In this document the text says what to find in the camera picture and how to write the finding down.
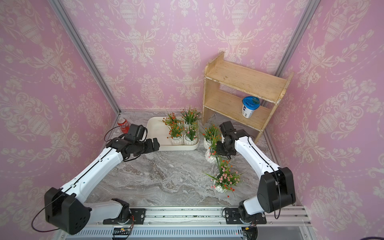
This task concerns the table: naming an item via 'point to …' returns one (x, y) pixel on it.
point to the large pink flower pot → (226, 180)
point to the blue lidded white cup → (249, 104)
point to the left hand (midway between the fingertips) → (154, 147)
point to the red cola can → (124, 125)
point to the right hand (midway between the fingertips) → (221, 151)
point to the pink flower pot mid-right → (211, 154)
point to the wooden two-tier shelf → (240, 94)
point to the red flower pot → (171, 121)
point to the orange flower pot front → (176, 134)
